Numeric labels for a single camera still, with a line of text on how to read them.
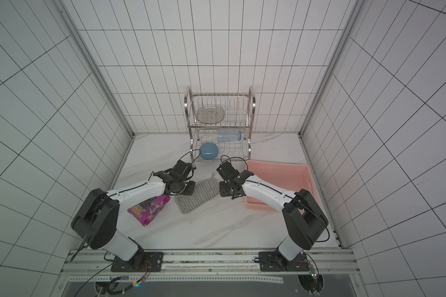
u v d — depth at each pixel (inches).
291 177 38.4
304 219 17.2
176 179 26.9
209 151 39.6
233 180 24.7
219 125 33.6
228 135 41.5
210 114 36.3
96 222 17.6
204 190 32.1
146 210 32.6
